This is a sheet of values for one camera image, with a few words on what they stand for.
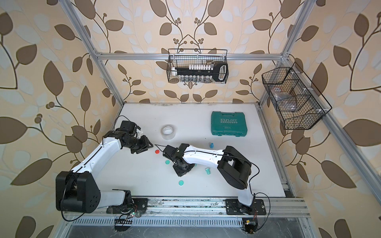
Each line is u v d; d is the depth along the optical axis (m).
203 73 0.85
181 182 0.83
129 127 0.69
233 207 0.72
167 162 0.89
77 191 0.41
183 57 0.91
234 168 0.47
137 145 0.72
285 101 0.70
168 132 1.03
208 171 0.86
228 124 1.03
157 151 0.94
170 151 0.68
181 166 0.71
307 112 0.72
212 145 0.95
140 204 0.76
